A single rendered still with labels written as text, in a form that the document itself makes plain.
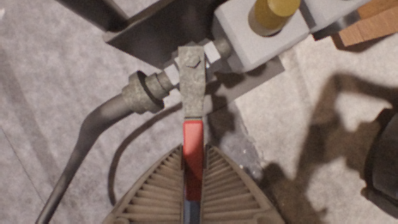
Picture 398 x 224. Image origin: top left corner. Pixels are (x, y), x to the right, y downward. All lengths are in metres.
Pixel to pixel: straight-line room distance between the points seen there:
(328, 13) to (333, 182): 0.84
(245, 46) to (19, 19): 0.94
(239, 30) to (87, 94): 0.69
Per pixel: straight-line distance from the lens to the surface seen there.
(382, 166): 0.94
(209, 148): 0.18
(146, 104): 0.18
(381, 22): 0.74
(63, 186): 0.58
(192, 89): 0.15
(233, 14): 0.18
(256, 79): 0.66
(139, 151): 0.72
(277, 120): 0.73
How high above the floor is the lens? 0.62
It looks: 85 degrees down
